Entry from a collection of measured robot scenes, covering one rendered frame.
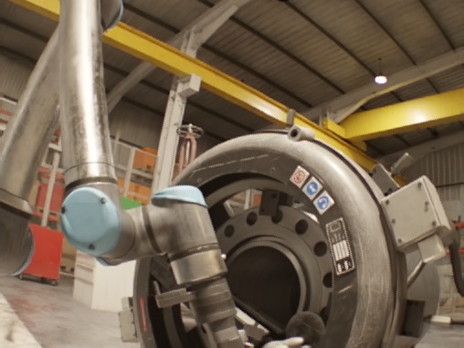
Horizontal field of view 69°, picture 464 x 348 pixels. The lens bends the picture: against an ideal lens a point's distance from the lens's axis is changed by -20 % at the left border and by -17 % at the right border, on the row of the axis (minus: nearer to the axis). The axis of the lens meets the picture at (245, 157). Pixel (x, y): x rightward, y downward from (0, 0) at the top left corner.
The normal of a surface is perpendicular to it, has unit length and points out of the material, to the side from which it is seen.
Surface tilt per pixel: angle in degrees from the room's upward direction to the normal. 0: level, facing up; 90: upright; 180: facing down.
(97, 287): 90
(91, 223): 94
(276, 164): 90
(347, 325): 90
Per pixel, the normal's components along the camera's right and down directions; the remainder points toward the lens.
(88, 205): 0.03, -0.23
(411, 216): -0.64, -0.31
